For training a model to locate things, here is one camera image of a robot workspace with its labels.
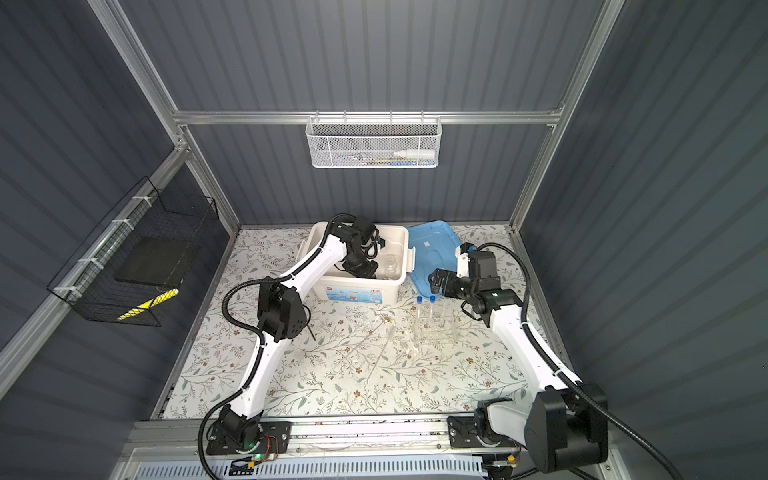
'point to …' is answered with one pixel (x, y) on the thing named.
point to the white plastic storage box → (338, 285)
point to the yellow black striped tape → (147, 304)
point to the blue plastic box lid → (435, 245)
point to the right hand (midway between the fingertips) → (447, 280)
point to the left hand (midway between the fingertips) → (369, 276)
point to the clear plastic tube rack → (433, 323)
